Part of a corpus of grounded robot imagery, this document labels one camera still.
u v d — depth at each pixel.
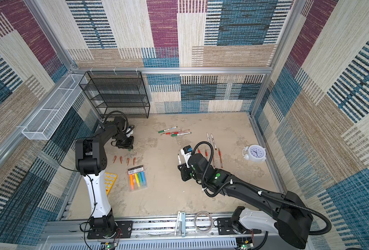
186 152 0.69
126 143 0.92
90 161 0.60
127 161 0.97
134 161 0.97
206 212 0.77
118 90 1.08
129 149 1.00
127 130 0.96
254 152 0.97
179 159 0.76
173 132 1.10
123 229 0.73
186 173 0.69
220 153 0.99
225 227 0.73
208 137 1.06
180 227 0.72
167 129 1.11
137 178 0.89
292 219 0.40
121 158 0.97
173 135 1.09
